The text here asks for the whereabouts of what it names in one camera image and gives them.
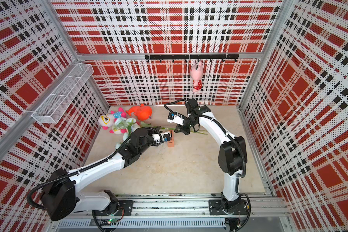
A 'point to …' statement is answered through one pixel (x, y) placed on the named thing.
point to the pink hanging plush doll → (196, 74)
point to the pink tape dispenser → (170, 143)
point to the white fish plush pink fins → (118, 131)
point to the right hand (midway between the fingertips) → (180, 128)
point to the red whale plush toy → (142, 112)
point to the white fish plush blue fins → (107, 120)
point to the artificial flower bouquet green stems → (127, 124)
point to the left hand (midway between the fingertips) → (160, 126)
